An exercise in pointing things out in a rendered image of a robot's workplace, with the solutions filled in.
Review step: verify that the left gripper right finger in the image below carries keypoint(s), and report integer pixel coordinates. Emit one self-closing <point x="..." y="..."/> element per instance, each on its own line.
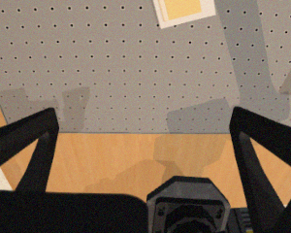
<point x="266" y="211"/>

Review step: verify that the white bar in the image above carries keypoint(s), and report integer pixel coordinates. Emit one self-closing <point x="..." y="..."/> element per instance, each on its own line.
<point x="164" y="11"/>

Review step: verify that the white cassette with copper tabs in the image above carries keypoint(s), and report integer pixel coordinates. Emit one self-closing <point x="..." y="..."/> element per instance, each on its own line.
<point x="181" y="11"/>

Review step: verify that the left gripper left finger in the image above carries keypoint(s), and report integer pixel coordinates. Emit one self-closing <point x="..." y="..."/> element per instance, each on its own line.
<point x="16" y="136"/>

